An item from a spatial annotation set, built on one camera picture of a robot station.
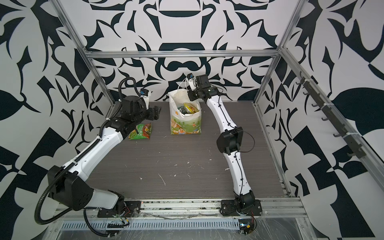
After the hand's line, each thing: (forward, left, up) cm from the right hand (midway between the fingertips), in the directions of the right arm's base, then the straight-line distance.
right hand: (189, 89), depth 93 cm
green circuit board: (-66, -26, -27) cm, 76 cm away
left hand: (-16, +18, +6) cm, 25 cm away
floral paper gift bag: (-20, +2, 0) cm, 20 cm away
